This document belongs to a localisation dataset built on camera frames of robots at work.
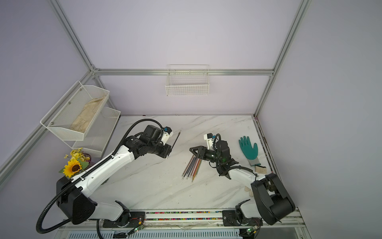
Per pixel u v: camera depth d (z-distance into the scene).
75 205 0.40
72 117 0.78
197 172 0.90
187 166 0.93
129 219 0.72
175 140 0.82
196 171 0.90
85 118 0.78
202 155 0.72
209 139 0.78
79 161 0.67
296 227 0.73
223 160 0.68
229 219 0.73
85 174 0.43
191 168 0.93
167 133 0.70
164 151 0.69
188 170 0.91
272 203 0.42
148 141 0.59
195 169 0.91
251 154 0.99
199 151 0.75
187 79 1.04
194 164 0.94
